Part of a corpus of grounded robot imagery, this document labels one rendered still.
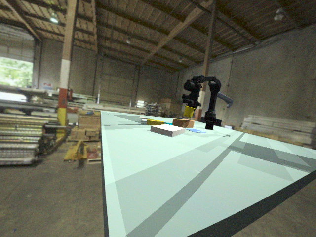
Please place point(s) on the tan wooden flat bar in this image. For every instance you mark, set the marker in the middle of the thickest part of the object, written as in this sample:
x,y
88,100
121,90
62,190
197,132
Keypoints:
x,y
183,123

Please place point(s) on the yellow translucent cup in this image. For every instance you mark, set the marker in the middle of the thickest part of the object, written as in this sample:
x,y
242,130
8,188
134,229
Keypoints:
x,y
188,111

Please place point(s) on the yellow rectangular block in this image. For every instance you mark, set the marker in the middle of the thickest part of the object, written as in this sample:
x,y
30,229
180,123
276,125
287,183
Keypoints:
x,y
154,122

